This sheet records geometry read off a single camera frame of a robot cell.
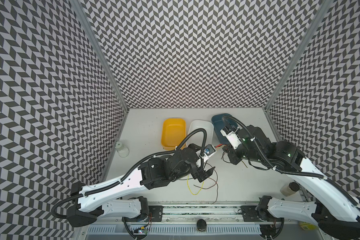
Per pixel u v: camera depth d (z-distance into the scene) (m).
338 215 0.38
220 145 0.60
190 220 0.72
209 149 0.49
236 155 0.54
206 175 0.53
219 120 1.05
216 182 0.80
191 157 0.42
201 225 0.62
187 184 0.61
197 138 0.99
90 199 0.39
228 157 0.55
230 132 0.53
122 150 0.90
